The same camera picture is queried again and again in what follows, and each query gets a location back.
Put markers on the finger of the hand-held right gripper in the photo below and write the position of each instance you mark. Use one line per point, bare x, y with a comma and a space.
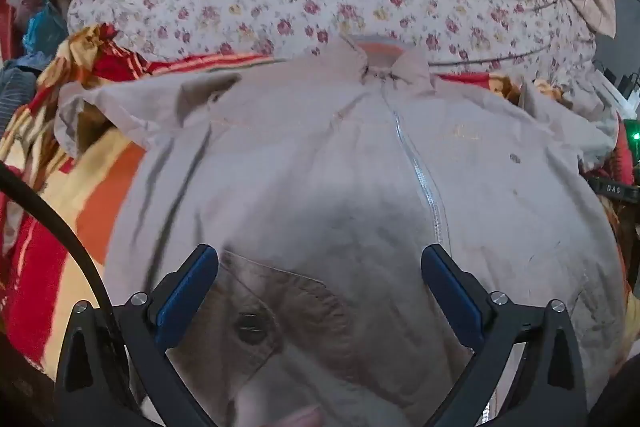
612, 188

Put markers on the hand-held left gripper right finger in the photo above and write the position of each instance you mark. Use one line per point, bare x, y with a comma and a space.
456, 302

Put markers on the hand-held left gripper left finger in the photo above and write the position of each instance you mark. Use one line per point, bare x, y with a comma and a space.
184, 302

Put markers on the red yellow patterned blanket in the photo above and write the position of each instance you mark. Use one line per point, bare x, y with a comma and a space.
45, 207

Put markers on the grey striped cloth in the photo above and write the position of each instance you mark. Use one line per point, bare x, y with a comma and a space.
15, 84

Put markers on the blue cloth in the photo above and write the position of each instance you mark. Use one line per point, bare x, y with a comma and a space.
42, 27

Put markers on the red cloth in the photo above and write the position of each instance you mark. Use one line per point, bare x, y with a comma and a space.
9, 19

